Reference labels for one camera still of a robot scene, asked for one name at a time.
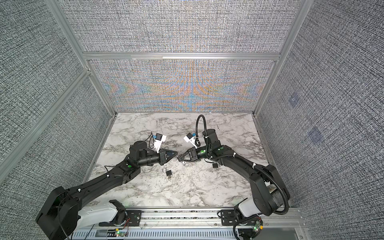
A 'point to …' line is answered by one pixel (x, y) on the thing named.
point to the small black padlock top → (180, 159)
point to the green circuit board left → (121, 234)
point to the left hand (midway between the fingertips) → (178, 156)
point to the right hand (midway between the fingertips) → (180, 158)
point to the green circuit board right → (256, 228)
